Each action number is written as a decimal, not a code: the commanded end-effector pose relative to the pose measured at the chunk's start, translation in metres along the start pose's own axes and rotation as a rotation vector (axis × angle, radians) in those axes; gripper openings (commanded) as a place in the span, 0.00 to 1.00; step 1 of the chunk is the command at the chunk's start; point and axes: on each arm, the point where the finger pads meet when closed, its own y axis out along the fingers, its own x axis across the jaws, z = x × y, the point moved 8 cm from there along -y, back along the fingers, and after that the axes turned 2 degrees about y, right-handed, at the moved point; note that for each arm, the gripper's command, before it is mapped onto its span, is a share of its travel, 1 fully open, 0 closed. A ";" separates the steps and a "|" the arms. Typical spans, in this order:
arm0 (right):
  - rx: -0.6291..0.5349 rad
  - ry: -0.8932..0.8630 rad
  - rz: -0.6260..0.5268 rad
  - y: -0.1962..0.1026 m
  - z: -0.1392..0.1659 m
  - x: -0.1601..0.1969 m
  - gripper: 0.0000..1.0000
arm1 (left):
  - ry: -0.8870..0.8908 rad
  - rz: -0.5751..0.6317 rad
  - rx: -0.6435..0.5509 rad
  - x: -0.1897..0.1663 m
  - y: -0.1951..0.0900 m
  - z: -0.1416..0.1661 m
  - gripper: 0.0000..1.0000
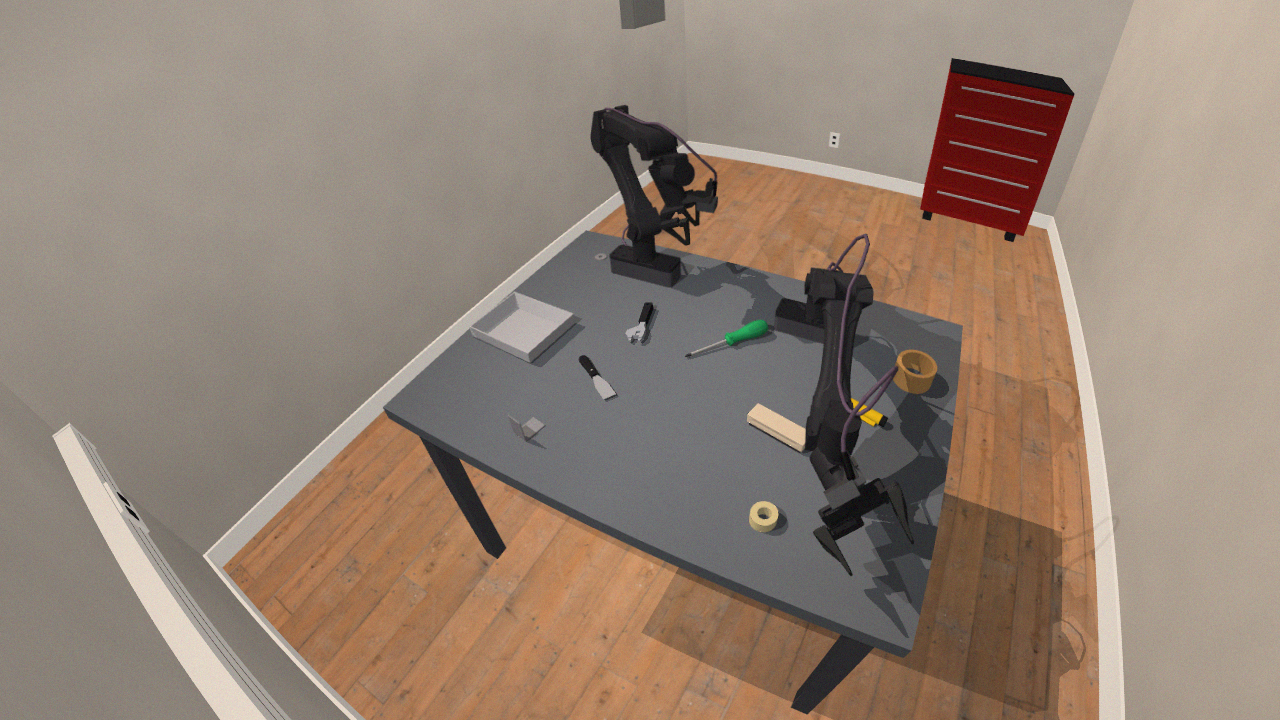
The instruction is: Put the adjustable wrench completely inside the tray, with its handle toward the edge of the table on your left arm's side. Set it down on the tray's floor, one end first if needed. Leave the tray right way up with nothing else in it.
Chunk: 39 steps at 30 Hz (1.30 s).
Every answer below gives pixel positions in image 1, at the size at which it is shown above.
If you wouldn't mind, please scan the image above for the green-handled screwdriver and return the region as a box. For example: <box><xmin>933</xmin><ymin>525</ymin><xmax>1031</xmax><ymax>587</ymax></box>
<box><xmin>689</xmin><ymin>320</ymin><xmax>768</xmax><ymax>356</ymax></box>

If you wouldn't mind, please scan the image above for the black-handled putty knife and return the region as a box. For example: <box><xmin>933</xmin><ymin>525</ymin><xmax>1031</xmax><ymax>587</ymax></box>
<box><xmin>579</xmin><ymin>355</ymin><xmax>616</xmax><ymax>398</ymax></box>

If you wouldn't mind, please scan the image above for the tan cylindrical ring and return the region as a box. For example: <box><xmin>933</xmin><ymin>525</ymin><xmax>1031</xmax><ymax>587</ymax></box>
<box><xmin>749</xmin><ymin>501</ymin><xmax>780</xmax><ymax>532</ymax></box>

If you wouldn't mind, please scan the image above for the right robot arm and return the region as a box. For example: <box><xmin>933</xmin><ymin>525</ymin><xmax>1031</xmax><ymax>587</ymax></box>
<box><xmin>591</xmin><ymin>109</ymin><xmax>695</xmax><ymax>273</ymax></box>

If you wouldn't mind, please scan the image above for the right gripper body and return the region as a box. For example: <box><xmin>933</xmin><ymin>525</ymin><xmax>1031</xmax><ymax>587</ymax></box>
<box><xmin>657</xmin><ymin>182</ymin><xmax>716</xmax><ymax>227</ymax></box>

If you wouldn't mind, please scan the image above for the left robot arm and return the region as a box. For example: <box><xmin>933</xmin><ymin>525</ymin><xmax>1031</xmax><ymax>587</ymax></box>
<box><xmin>774</xmin><ymin>268</ymin><xmax>873</xmax><ymax>510</ymax></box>

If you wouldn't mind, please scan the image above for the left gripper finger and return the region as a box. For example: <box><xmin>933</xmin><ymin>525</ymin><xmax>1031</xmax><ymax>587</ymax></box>
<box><xmin>813</xmin><ymin>525</ymin><xmax>852</xmax><ymax>577</ymax></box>
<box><xmin>887</xmin><ymin>486</ymin><xmax>914</xmax><ymax>544</ymax></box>

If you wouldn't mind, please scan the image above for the tan rectangular block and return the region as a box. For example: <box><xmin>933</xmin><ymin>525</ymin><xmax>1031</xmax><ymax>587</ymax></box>
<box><xmin>748</xmin><ymin>404</ymin><xmax>806</xmax><ymax>454</ymax></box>

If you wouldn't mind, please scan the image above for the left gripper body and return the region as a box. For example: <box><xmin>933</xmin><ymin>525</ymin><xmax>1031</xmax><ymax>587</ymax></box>
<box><xmin>818</xmin><ymin>459</ymin><xmax>899</xmax><ymax>541</ymax></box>

